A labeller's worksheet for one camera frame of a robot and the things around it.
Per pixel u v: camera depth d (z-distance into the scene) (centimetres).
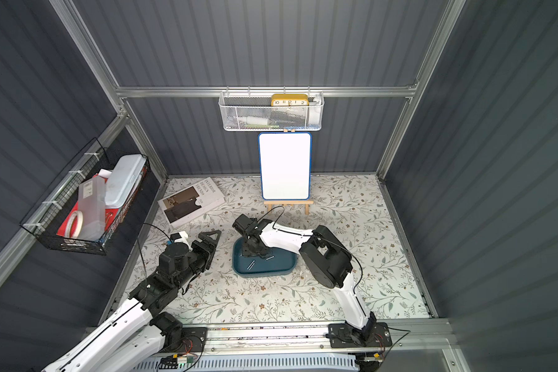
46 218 61
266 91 89
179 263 58
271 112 90
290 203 104
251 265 89
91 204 68
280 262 89
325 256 54
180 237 71
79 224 62
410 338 71
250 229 73
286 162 93
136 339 58
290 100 87
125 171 76
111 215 71
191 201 106
